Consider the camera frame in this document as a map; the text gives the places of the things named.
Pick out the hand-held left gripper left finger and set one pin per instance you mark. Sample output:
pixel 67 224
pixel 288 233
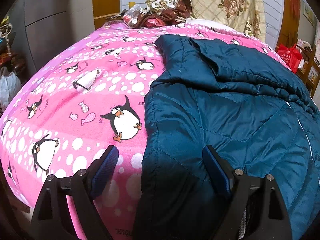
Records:
pixel 105 170

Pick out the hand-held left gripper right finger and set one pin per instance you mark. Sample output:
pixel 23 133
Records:
pixel 216 170

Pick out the teal puffer jacket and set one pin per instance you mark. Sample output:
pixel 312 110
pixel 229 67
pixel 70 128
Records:
pixel 225 105

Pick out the pink penguin blanket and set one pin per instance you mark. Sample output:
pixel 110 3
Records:
pixel 82 92

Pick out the white plastic bag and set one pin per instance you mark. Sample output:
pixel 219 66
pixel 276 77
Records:
pixel 8 87

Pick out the red shopping bag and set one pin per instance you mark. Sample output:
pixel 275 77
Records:
pixel 288 57

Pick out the wooden chair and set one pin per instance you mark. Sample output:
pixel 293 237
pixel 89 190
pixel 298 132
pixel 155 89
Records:
pixel 311 67

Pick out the grey wardrobe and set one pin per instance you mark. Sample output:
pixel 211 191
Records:
pixel 50 30

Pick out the brown floral cloth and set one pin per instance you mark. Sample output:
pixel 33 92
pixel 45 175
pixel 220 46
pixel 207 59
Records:
pixel 175 12

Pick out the orange wooden panel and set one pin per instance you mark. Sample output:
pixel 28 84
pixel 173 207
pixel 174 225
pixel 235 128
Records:
pixel 106 2
pixel 290 12

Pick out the cream floral quilt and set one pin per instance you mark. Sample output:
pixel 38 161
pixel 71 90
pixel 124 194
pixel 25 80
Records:
pixel 225 2

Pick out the framed wall picture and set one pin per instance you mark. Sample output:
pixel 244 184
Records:
pixel 310 13

